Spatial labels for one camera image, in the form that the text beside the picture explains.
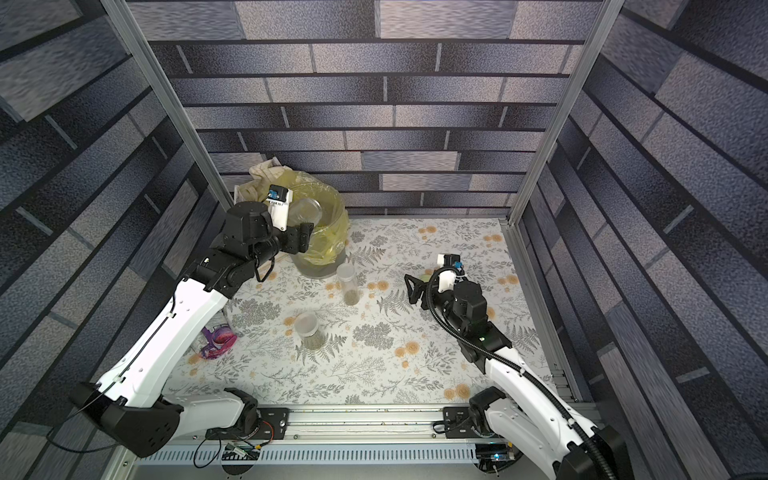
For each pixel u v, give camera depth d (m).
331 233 0.84
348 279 0.84
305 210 0.73
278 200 0.59
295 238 0.63
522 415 0.57
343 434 0.73
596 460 0.38
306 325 0.78
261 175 1.07
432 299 0.68
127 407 0.38
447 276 0.65
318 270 1.04
